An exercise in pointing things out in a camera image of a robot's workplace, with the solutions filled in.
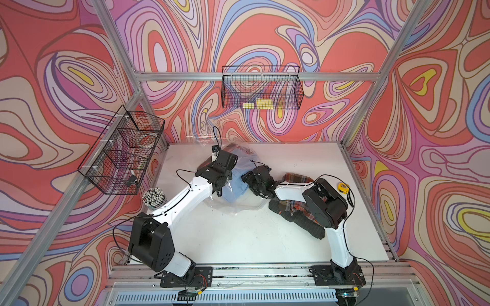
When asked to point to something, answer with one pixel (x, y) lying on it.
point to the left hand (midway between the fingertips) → (223, 169)
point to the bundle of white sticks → (154, 197)
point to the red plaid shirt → (291, 205)
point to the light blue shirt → (235, 187)
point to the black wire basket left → (117, 160)
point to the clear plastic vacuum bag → (247, 159)
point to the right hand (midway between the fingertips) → (244, 185)
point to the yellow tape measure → (343, 187)
